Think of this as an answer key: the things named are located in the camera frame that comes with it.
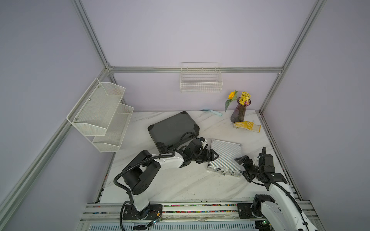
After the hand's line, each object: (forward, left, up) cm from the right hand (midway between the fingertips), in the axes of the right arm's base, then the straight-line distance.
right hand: (238, 166), depth 84 cm
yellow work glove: (+35, -19, -5) cm, 40 cm away
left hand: (+4, +14, +3) cm, 15 cm away
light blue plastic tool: (+53, +8, -5) cm, 53 cm away
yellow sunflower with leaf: (+42, -1, +19) cm, 46 cm away
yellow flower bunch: (+40, -10, +19) cm, 45 cm away
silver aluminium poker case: (+2, +7, -1) cm, 7 cm away
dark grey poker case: (+24, +44, +2) cm, 50 cm away
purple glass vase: (+39, -8, +6) cm, 40 cm away
